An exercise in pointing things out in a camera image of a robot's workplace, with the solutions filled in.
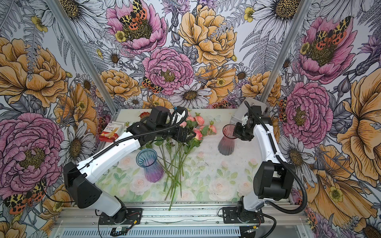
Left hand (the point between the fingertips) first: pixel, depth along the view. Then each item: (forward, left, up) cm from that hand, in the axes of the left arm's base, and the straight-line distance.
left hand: (187, 136), depth 74 cm
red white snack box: (+20, +53, -22) cm, 61 cm away
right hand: (+5, -25, -9) cm, 27 cm away
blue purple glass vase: (-6, +21, -10) cm, 24 cm away
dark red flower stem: (+32, +32, -19) cm, 50 cm away
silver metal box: (+22, -31, -11) cm, 40 cm away
